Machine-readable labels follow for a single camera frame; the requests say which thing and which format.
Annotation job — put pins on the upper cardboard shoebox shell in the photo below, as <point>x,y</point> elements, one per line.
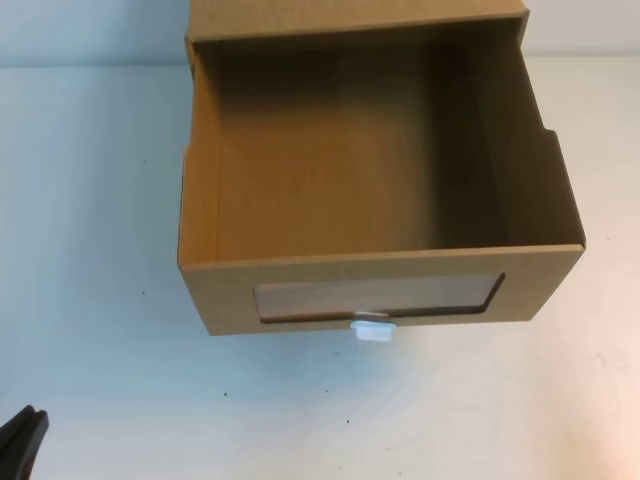
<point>327,20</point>

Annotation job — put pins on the white drawer handle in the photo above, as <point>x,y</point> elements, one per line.
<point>373,327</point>

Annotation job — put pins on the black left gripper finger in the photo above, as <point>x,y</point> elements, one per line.
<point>21,438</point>

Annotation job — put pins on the cardboard shoebox drawer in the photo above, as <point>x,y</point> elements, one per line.
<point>401,176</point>

